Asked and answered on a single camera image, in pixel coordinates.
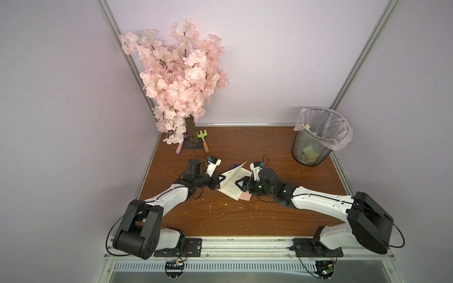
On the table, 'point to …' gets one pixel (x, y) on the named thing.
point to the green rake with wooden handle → (201, 134)
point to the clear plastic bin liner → (327, 126)
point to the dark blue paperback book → (229, 187)
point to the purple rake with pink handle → (180, 144)
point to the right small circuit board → (325, 269)
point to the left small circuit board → (173, 269)
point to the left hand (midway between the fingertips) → (224, 176)
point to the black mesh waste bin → (308, 151)
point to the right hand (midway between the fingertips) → (239, 179)
